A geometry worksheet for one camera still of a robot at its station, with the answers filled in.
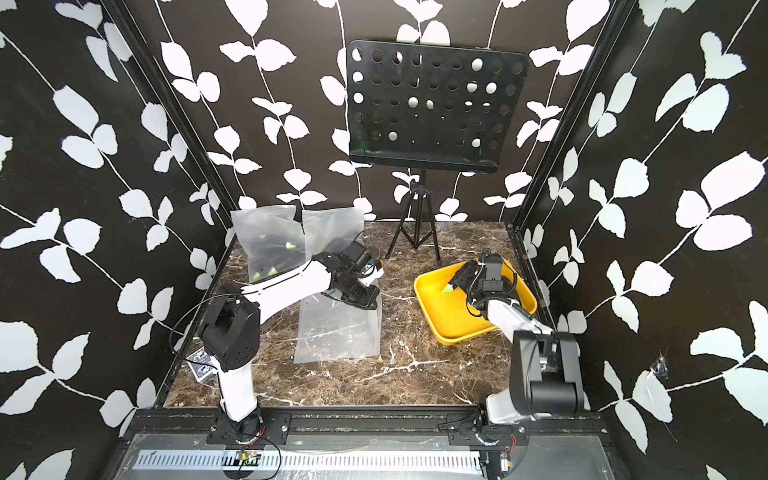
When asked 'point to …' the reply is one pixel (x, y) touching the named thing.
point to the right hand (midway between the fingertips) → (455, 267)
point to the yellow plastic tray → (448, 314)
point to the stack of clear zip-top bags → (332, 328)
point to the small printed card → (204, 370)
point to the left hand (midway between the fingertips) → (378, 302)
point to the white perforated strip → (313, 460)
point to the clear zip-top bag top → (272, 237)
